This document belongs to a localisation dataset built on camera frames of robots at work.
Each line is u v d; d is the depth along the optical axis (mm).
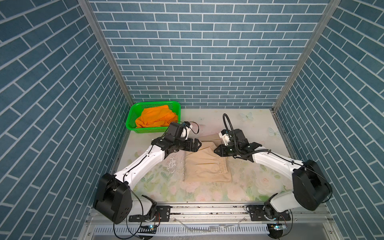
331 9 716
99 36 790
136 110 1114
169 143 598
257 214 736
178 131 643
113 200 405
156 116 1085
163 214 735
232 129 667
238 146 669
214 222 725
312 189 439
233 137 678
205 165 868
